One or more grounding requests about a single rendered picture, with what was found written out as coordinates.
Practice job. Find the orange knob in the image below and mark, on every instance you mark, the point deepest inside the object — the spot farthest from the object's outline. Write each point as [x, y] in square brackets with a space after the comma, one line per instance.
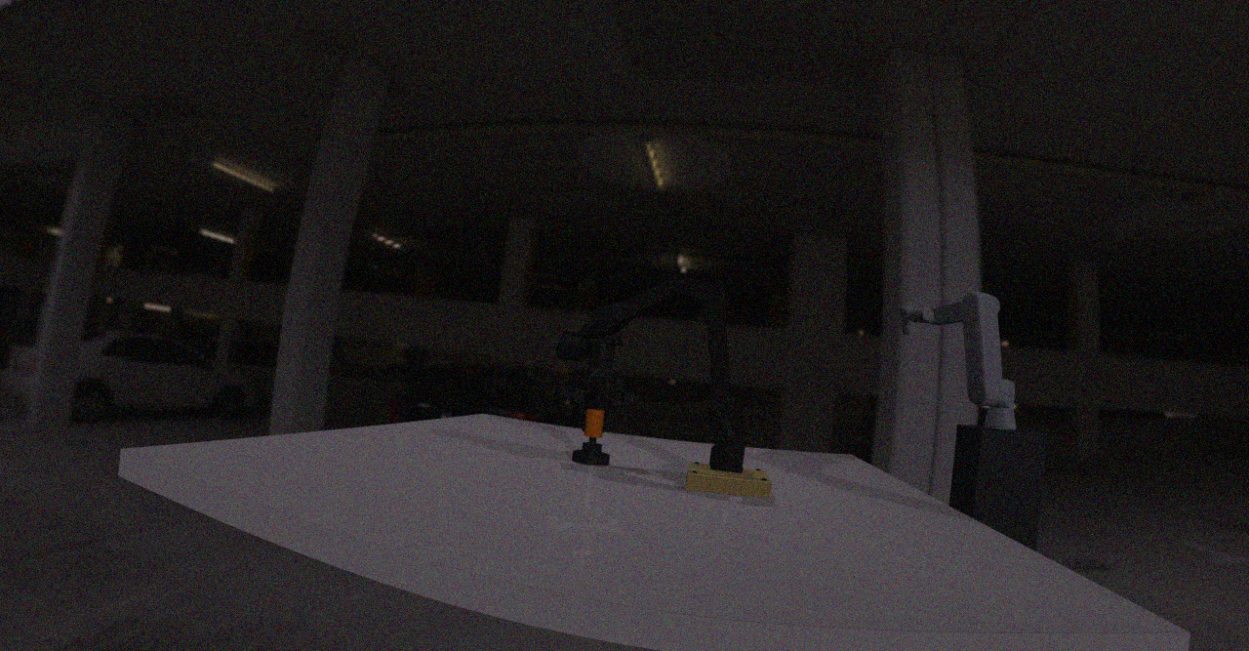
[594, 423]

